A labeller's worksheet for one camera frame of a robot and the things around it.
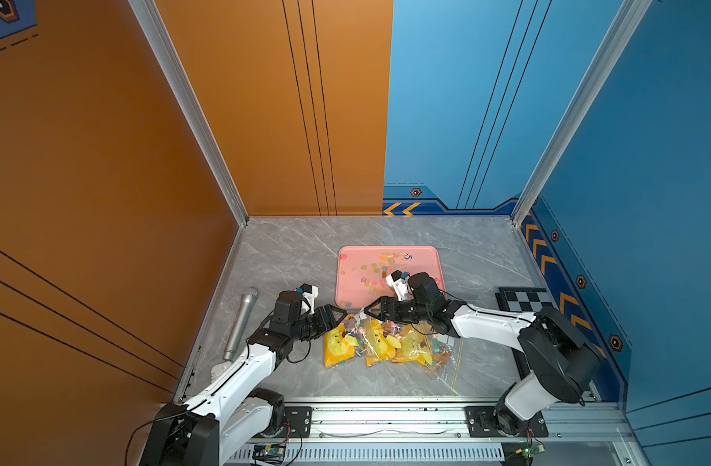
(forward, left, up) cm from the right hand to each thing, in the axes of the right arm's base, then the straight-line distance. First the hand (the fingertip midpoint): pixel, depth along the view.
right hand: (373, 312), depth 83 cm
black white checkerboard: (+8, -49, -6) cm, 50 cm away
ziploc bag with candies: (-6, -2, -6) cm, 9 cm away
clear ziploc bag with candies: (-6, +7, -5) cm, 10 cm away
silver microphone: (+6, +41, -6) cm, 42 cm away
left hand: (0, +9, 0) cm, 9 cm away
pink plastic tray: (+21, +4, -10) cm, 24 cm away
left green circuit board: (-32, +25, -12) cm, 43 cm away
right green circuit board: (-31, -38, -10) cm, 50 cm away
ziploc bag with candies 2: (-9, -20, -9) cm, 23 cm away
